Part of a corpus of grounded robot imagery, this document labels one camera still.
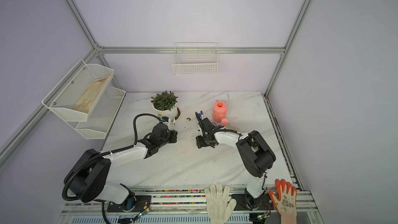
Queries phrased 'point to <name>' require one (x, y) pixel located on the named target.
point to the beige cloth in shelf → (87, 99)
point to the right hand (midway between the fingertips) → (200, 142)
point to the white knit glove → (219, 206)
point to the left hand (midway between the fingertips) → (176, 133)
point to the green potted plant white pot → (165, 104)
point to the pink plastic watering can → (219, 112)
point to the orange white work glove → (285, 199)
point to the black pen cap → (189, 118)
